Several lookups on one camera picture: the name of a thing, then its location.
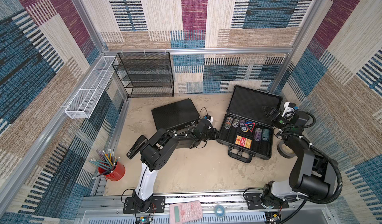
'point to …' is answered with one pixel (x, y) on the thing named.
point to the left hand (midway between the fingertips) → (221, 135)
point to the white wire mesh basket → (84, 101)
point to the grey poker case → (246, 103)
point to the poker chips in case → (259, 134)
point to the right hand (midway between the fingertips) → (267, 112)
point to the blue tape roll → (223, 210)
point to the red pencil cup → (117, 174)
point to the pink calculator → (185, 212)
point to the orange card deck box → (243, 142)
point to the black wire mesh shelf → (145, 74)
